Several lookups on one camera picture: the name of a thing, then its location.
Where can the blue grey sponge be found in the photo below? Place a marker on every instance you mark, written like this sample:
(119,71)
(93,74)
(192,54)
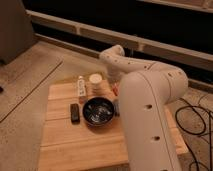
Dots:
(116,105)

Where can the orange red pepper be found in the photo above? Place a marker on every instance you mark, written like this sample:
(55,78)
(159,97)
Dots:
(116,89)

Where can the wooden board table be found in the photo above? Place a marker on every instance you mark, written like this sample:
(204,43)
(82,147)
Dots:
(78,147)

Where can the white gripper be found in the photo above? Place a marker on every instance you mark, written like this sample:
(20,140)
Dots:
(114,75)

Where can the black rectangular block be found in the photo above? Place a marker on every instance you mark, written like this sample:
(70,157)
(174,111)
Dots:
(75,114)

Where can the white window rail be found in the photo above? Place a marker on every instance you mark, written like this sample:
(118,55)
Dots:
(174,53)

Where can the white paper cup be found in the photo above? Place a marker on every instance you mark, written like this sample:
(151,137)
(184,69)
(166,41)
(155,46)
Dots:
(95,80)

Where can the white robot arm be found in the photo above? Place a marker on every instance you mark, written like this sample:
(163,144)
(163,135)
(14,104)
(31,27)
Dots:
(145,87)

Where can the black bowl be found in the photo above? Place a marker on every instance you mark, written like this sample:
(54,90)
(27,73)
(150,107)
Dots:
(98,111)

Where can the grey cabinet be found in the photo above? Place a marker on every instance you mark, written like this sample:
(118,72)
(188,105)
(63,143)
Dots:
(16,31)

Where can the white small bottle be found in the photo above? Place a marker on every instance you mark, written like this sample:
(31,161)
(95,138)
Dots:
(81,89)

